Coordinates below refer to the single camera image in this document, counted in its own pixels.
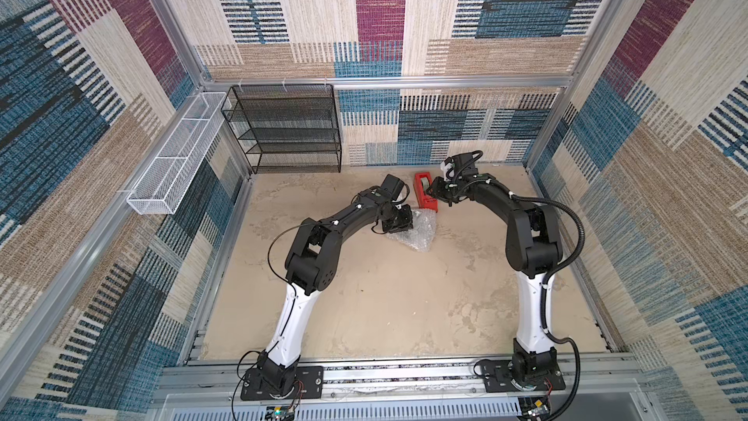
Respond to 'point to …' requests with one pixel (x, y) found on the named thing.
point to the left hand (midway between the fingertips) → (416, 226)
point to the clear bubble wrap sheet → (423, 233)
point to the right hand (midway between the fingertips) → (433, 194)
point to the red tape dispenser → (422, 181)
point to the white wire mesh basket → (165, 181)
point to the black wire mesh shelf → (287, 129)
